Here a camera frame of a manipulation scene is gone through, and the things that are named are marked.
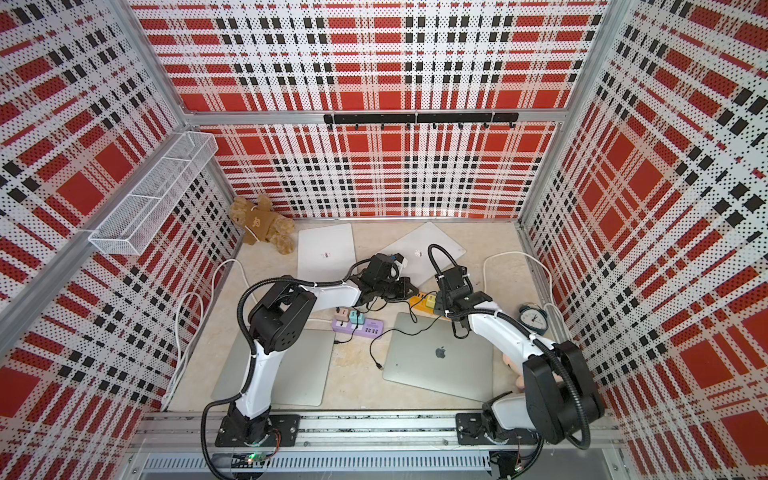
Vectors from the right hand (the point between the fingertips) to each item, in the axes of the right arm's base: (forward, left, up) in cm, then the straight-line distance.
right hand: (451, 303), depth 89 cm
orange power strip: (-2, +10, +3) cm, 11 cm away
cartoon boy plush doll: (-19, -15, -8) cm, 26 cm away
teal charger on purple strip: (-5, +28, +1) cm, 29 cm away
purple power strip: (-6, +24, -4) cm, 25 cm away
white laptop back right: (+28, +10, -8) cm, 31 cm away
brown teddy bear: (+34, +69, +1) cm, 77 cm away
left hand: (+7, +8, -3) cm, 11 cm away
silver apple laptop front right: (-12, +9, -6) cm, 16 cm away
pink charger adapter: (-3, +33, +1) cm, 33 cm away
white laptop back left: (+23, +43, -5) cm, 49 cm away
